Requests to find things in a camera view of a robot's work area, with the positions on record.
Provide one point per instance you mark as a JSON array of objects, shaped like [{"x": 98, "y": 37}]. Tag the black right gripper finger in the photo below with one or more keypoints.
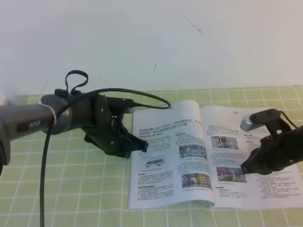
[{"x": 254, "y": 164}]

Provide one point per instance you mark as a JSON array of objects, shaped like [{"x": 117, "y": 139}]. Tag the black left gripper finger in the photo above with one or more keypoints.
[{"x": 132, "y": 143}]

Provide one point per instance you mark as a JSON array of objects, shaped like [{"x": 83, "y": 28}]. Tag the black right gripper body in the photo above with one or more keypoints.
[{"x": 284, "y": 146}]

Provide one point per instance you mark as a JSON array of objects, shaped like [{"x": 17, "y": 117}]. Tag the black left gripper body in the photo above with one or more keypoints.
[{"x": 107, "y": 131}]

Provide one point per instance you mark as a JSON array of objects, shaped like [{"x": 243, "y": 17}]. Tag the white magazine book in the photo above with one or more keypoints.
[{"x": 195, "y": 154}]

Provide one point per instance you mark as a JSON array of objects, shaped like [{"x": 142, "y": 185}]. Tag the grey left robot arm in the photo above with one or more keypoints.
[{"x": 17, "y": 121}]

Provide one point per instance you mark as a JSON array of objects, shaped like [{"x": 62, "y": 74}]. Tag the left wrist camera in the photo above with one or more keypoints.
[{"x": 131, "y": 109}]

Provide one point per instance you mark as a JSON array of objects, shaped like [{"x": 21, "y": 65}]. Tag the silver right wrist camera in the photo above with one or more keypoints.
[{"x": 247, "y": 125}]

